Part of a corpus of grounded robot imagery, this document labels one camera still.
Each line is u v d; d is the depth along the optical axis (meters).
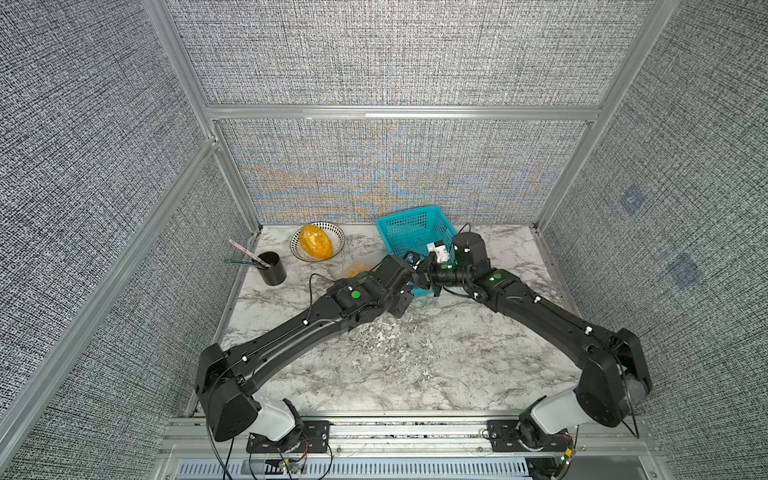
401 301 0.65
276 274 1.02
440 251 0.76
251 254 0.96
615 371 0.42
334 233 1.16
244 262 0.92
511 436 0.72
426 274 0.68
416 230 1.17
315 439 0.73
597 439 1.37
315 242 1.06
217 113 0.92
